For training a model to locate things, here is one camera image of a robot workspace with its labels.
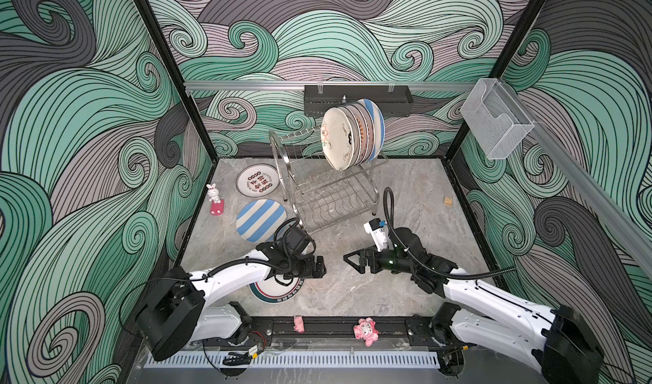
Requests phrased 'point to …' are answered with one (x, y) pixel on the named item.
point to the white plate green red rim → (277, 288)
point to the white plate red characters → (258, 180)
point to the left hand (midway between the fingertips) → (316, 270)
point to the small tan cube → (448, 200)
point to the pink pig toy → (366, 331)
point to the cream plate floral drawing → (338, 138)
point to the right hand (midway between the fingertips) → (352, 257)
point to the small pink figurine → (298, 324)
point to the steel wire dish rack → (321, 194)
